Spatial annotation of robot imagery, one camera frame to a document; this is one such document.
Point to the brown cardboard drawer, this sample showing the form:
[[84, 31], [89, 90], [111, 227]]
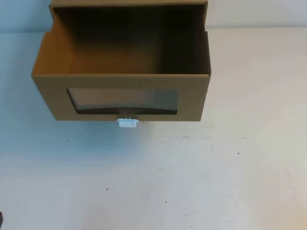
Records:
[[162, 77]]

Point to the white plastic drawer handle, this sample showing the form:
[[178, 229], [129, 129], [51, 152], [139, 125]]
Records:
[[127, 122]]

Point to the brown cardboard shoebox shell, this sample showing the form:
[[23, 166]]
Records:
[[123, 19]]

